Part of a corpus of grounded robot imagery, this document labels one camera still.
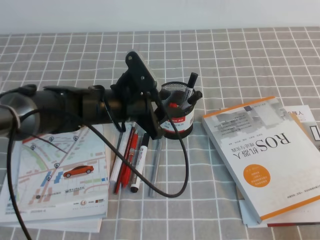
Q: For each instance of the grey clear pen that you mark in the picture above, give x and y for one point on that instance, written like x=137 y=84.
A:
x=156 y=161

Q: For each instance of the black marker upright in holder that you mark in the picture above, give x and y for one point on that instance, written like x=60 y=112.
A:
x=188 y=90

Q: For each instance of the white pen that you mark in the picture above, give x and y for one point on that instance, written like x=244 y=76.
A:
x=121 y=149

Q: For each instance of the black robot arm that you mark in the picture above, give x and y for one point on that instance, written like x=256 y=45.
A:
x=61 y=109

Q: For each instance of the book under ROS book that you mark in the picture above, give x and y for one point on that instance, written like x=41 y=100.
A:
x=305 y=215

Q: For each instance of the black mesh pen holder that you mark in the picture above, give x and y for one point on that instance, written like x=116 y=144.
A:
x=173 y=92

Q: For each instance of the black white whiteboard marker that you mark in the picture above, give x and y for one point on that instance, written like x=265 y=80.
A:
x=140 y=163

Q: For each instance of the dark red pencil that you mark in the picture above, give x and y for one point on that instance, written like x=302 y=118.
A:
x=125 y=155

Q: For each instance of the orange self-driving car book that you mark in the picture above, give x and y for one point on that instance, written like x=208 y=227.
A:
x=62 y=170

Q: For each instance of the red capped pen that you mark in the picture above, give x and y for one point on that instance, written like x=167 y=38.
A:
x=173 y=105

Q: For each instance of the white booklet under orange book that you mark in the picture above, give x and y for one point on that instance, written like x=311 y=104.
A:
x=62 y=222

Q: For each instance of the white ROS robot book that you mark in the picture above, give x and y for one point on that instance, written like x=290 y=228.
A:
x=274 y=164

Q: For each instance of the black marker leaning in holder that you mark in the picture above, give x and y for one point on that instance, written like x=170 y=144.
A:
x=192 y=100

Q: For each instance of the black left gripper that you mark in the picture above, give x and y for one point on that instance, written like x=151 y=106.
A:
x=133 y=101

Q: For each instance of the grey checked tablecloth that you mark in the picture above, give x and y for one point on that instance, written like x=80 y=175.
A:
x=234 y=66

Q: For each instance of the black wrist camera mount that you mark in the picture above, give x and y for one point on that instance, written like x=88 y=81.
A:
x=140 y=67

